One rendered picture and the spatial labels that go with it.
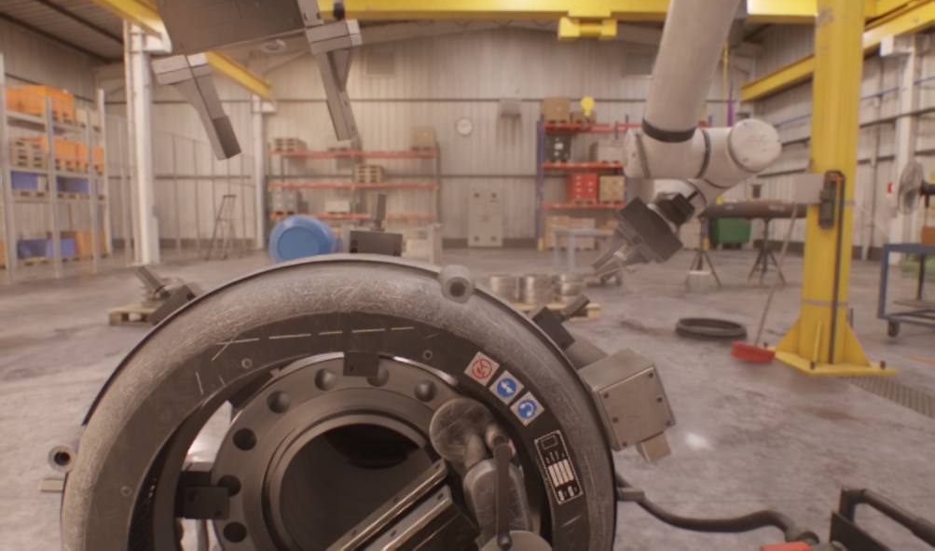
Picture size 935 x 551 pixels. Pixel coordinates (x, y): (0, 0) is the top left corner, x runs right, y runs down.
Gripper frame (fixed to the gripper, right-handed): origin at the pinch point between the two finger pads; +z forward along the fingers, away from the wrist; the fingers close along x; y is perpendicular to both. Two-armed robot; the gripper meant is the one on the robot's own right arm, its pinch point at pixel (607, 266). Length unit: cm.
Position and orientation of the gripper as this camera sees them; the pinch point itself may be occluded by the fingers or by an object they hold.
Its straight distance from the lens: 94.3
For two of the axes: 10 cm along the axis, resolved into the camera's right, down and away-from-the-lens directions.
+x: -6.5, -7.5, 1.3
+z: -7.6, 6.5, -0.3
